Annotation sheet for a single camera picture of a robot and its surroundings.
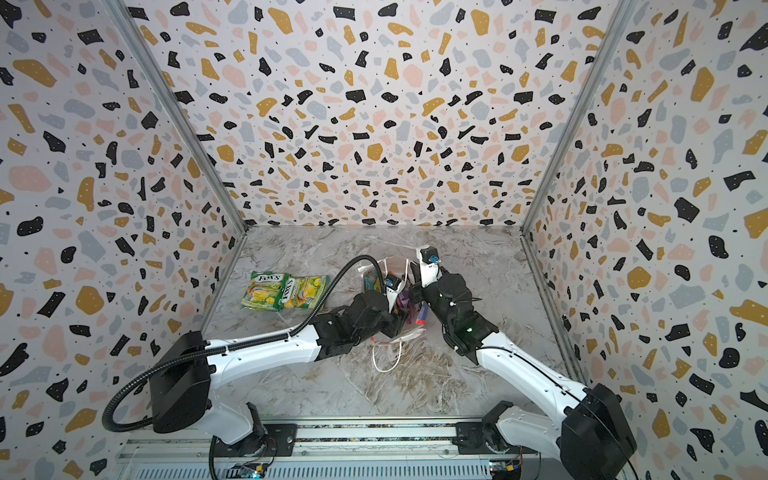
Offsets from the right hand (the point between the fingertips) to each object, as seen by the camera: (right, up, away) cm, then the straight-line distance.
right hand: (410, 259), depth 75 cm
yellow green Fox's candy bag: (-39, -11, +24) cm, 47 cm away
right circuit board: (+23, -50, -3) cm, 55 cm away
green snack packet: (-48, -11, +25) cm, 55 cm away
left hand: (-2, -11, +3) cm, 12 cm away
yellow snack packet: (-11, -7, +13) cm, 18 cm away
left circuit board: (-38, -50, -4) cm, 63 cm away
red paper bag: (-2, -4, -1) cm, 5 cm away
